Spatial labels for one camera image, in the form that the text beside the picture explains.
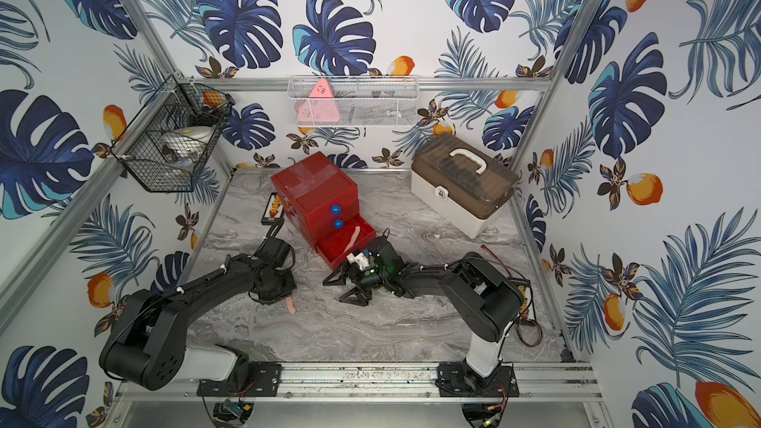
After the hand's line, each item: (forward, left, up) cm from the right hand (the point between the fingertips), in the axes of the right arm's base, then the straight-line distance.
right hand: (331, 291), depth 80 cm
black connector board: (+32, +26, -6) cm, 42 cm away
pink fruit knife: (0, +13, -9) cm, 16 cm away
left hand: (+4, +14, -7) cm, 16 cm away
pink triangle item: (+45, +5, +27) cm, 53 cm away
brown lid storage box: (+31, -38, +10) cm, 50 cm away
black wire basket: (+26, +48, +28) cm, 61 cm away
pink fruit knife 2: (+22, -4, -7) cm, 24 cm away
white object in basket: (+30, +39, +27) cm, 56 cm away
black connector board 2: (-15, -39, +26) cm, 49 cm away
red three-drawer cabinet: (+24, +4, +12) cm, 27 cm away
